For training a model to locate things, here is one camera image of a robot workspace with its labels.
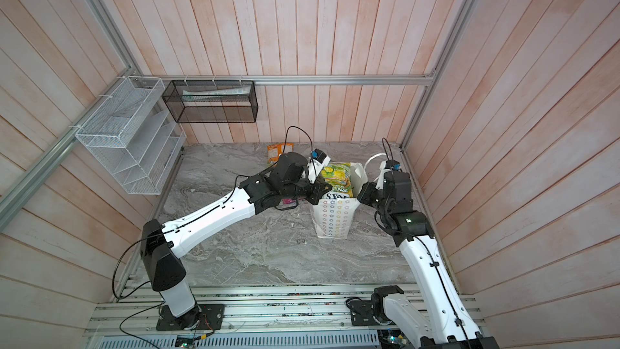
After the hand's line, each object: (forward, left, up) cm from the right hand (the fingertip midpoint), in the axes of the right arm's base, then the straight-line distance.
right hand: (362, 183), depth 76 cm
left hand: (-5, +11, +1) cm, 12 cm away
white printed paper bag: (-9, +9, -5) cm, 13 cm away
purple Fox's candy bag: (-11, +22, +7) cm, 26 cm away
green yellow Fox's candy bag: (0, +8, +4) cm, 9 cm away
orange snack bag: (+34, +35, -21) cm, 53 cm away
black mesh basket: (+43, +62, +1) cm, 75 cm away
